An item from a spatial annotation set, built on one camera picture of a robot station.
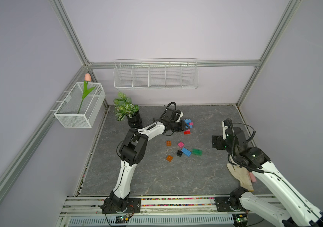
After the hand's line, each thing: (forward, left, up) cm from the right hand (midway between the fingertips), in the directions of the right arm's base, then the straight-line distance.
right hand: (220, 135), depth 75 cm
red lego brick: (+11, +15, -14) cm, 23 cm away
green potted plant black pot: (+17, +55, +5) cm, 57 cm away
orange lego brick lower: (-4, +27, -21) cm, 35 cm away
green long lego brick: (+1, +9, -22) cm, 24 cm away
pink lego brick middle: (+6, +19, -21) cm, 29 cm away
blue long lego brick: (+18, +15, -11) cm, 26 cm away
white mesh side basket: (+8, +81, +10) cm, 82 cm away
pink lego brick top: (+18, +12, -14) cm, 26 cm away
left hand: (+13, +14, -13) cm, 23 cm away
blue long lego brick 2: (0, +16, -21) cm, 26 cm away
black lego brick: (-1, +21, -21) cm, 29 cm away
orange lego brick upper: (+7, +28, -21) cm, 36 cm away
